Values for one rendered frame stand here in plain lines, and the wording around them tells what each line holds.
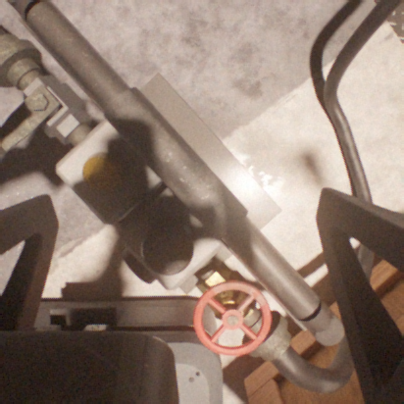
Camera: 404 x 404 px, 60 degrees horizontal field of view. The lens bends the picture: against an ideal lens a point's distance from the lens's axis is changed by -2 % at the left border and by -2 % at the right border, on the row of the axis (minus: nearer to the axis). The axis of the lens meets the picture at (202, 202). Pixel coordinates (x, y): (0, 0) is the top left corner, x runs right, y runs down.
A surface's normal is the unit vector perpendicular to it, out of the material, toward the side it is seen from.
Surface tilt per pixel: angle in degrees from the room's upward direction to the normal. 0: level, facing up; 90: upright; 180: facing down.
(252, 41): 0
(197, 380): 0
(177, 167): 0
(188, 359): 43
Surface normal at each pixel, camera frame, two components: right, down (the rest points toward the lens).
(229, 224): 0.00, 0.09
